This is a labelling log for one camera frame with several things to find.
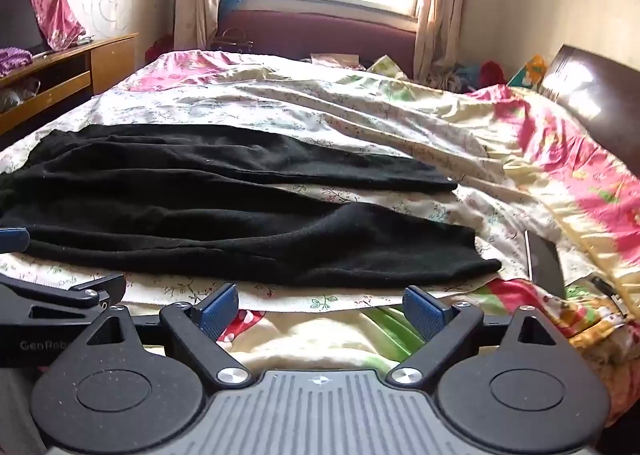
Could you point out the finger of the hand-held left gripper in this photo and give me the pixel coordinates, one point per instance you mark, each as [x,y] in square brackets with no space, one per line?
[12,235]
[85,292]

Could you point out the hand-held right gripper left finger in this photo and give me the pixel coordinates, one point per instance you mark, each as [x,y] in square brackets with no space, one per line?
[217,312]

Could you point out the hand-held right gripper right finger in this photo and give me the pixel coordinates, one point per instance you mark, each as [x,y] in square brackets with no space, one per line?
[422,315]

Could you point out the black pants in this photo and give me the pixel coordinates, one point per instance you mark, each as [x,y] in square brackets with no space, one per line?
[200,215]

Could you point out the black smartphone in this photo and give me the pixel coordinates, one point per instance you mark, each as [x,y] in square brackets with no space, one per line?
[547,265]

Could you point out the grey clutter in desk shelf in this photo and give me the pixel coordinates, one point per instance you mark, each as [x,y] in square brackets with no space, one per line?
[17,95]

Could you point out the purple cloth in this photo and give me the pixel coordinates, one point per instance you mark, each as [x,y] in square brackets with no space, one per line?
[12,60]

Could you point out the wooden desk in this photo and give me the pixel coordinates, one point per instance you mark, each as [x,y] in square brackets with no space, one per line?
[112,60]

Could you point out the black television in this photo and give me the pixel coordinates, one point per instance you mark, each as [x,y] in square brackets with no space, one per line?
[17,20]

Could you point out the pink yellow cartoon blanket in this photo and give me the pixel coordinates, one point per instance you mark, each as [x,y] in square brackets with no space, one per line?
[575,160]

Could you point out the television with pink cover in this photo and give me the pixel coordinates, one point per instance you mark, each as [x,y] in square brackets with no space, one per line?
[55,15]

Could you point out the white floral bed sheet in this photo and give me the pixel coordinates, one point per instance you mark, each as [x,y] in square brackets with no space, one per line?
[325,100]

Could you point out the red cloth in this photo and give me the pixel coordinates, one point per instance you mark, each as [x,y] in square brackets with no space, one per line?
[160,50]

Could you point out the blue cloth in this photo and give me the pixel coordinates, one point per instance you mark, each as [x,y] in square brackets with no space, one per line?
[465,74]

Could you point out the green white plastic bag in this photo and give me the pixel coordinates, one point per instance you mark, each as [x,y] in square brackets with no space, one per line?
[385,67]

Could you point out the red fuzzy item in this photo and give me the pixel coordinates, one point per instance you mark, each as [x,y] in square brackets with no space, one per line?
[492,72]

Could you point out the orange green printed pillow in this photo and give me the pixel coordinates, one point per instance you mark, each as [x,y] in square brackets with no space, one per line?
[527,70]

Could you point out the dark handbag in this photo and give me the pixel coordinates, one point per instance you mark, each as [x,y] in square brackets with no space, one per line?
[235,42]

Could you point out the dark wooden headboard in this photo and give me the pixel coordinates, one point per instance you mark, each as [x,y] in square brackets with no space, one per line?
[615,100]

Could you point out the blue bag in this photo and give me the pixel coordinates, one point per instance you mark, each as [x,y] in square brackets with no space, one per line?
[227,0]

